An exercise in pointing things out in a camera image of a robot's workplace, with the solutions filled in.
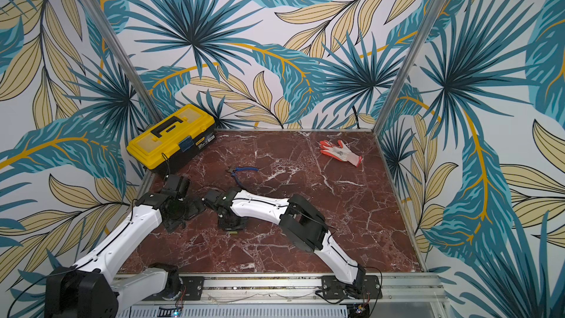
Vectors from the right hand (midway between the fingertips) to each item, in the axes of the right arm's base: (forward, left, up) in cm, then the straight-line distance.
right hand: (228, 228), depth 85 cm
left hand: (+2, +12, +6) cm, 14 cm away
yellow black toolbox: (+32, +24, +16) cm, 43 cm away
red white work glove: (+37, -51, -1) cm, 63 cm away
